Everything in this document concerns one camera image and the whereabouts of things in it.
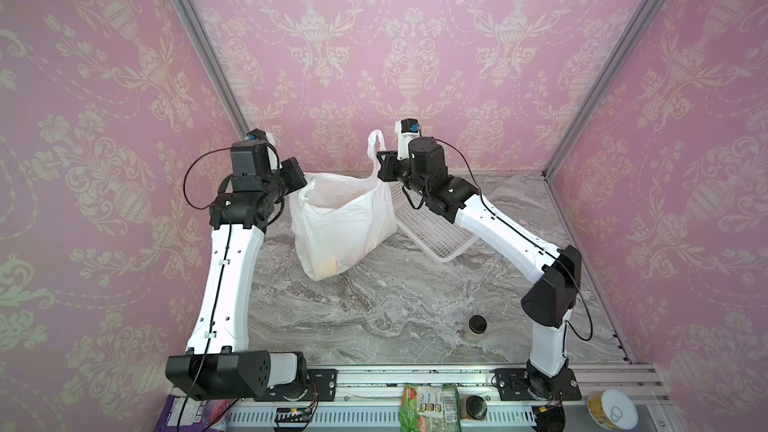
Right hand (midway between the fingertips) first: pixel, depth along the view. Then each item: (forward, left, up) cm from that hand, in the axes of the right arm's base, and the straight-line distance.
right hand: (379, 152), depth 75 cm
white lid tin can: (-53, -50, -32) cm, 79 cm away
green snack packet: (-51, -10, -35) cm, 62 cm away
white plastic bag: (-13, +10, -12) cm, 20 cm away
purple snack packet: (-50, +44, -34) cm, 75 cm away
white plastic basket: (0, -17, -36) cm, 40 cm away
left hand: (-5, +18, +1) cm, 19 cm away
